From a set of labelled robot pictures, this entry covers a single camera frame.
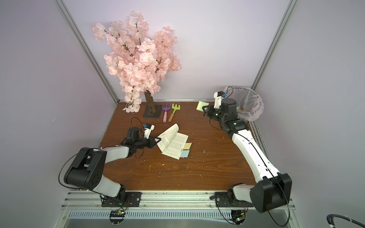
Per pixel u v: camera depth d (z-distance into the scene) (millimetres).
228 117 561
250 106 895
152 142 814
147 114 1107
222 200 725
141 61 636
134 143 745
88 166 457
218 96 677
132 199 737
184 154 894
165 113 1098
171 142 946
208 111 656
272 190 379
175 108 1140
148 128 830
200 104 772
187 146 922
